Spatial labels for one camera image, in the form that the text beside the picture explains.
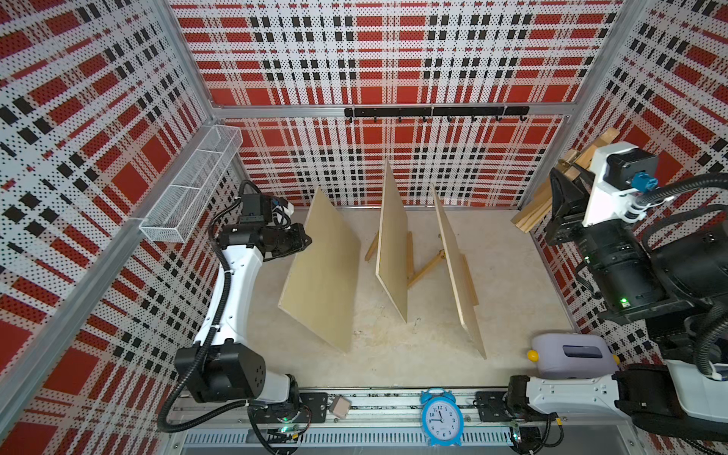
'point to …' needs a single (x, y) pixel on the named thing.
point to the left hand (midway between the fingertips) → (312, 239)
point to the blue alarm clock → (443, 420)
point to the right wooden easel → (472, 287)
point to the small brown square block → (340, 407)
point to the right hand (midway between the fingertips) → (566, 174)
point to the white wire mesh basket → (174, 213)
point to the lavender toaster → (566, 355)
